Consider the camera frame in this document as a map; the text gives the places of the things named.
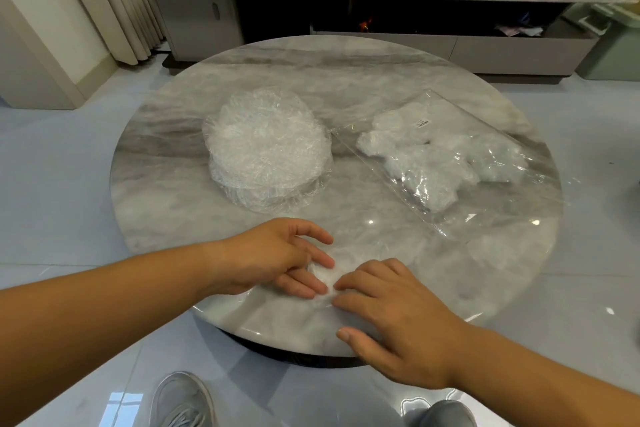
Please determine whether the person's left forearm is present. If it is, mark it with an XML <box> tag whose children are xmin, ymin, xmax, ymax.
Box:
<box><xmin>0</xmin><ymin>246</ymin><xmax>236</xmax><ymax>427</ymax></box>

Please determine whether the clear bag of caps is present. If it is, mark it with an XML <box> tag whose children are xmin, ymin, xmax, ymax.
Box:
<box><xmin>357</xmin><ymin>101</ymin><xmax>533</xmax><ymax>215</ymax></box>

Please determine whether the pile of clear plastic caps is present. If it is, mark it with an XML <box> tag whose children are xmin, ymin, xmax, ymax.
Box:
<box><xmin>203</xmin><ymin>86</ymin><xmax>335</xmax><ymax>216</ymax></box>

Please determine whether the grey sneaker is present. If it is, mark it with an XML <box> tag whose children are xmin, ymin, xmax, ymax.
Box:
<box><xmin>415</xmin><ymin>400</ymin><xmax>479</xmax><ymax>427</ymax></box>
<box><xmin>150</xmin><ymin>372</ymin><xmax>217</xmax><ymax>427</ymax></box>

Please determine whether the clear plastic bag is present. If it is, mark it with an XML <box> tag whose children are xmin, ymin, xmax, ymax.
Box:
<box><xmin>330</xmin><ymin>89</ymin><xmax>563</xmax><ymax>240</ymax></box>

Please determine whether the long grey low cabinet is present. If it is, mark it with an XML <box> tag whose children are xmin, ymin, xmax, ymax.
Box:
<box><xmin>137</xmin><ymin>0</ymin><xmax>640</xmax><ymax>79</ymax></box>

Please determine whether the person's left hand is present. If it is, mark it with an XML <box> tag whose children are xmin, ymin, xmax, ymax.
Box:
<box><xmin>203</xmin><ymin>218</ymin><xmax>338</xmax><ymax>301</ymax></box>

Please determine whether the clear plastic cover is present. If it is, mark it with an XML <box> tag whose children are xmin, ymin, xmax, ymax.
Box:
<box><xmin>295</xmin><ymin>246</ymin><xmax>386</xmax><ymax>328</ymax></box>

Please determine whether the green storage bin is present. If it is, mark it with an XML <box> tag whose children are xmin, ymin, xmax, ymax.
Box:
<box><xmin>578</xmin><ymin>3</ymin><xmax>640</xmax><ymax>83</ymax></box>

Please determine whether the black table base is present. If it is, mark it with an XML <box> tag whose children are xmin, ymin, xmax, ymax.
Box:
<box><xmin>215</xmin><ymin>324</ymin><xmax>369</xmax><ymax>369</ymax></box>

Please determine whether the person's right hand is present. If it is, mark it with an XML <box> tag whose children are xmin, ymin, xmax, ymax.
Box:
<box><xmin>332</xmin><ymin>258</ymin><xmax>478</xmax><ymax>391</ymax></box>

